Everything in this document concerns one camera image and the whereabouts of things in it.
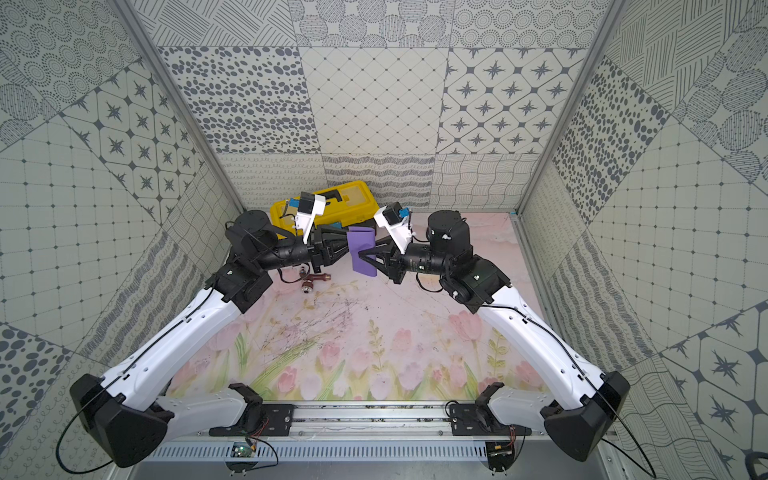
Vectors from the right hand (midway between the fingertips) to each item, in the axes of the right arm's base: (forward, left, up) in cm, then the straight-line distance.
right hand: (364, 254), depth 62 cm
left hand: (+2, +1, +6) cm, 6 cm away
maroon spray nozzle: (+13, +23, -34) cm, 43 cm away
